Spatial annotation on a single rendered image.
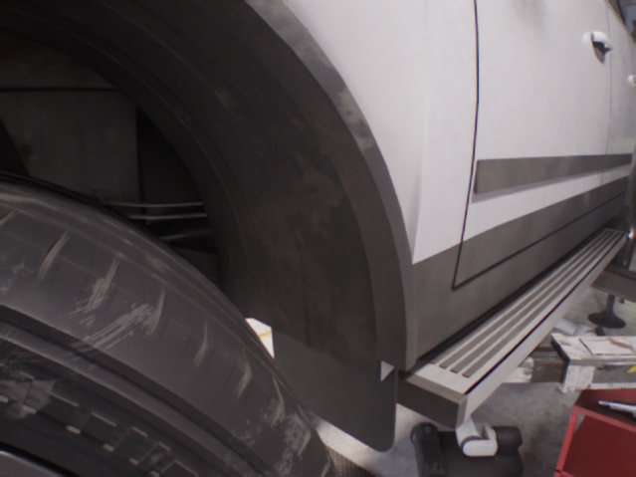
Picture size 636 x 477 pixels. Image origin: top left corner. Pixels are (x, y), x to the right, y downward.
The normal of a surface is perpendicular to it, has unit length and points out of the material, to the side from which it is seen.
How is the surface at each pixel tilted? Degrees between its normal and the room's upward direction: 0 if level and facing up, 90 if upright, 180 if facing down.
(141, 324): 65
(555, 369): 90
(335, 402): 93
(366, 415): 93
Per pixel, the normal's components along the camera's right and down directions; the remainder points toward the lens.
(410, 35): 0.64, 0.24
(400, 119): 0.47, 0.35
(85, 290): 0.55, -0.28
